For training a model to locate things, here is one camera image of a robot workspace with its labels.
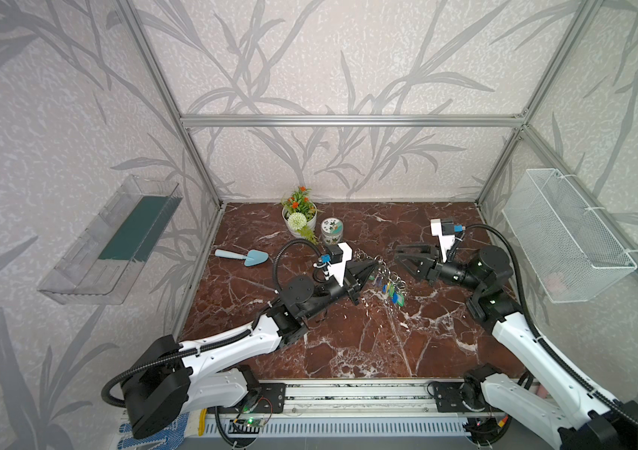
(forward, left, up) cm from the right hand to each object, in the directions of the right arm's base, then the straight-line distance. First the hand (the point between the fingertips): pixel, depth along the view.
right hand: (397, 248), depth 65 cm
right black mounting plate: (-26, -15, -32) cm, 44 cm away
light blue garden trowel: (+19, +47, -34) cm, 61 cm away
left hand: (-3, +4, 0) cm, 5 cm away
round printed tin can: (+26, +17, -26) cm, 40 cm away
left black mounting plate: (-27, +32, -31) cm, 52 cm away
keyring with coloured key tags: (-7, +2, -4) cm, 9 cm away
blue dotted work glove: (-35, +55, -31) cm, 73 cm away
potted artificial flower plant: (+26, +28, -18) cm, 42 cm away
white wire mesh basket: (-3, -40, 0) cm, 40 cm away
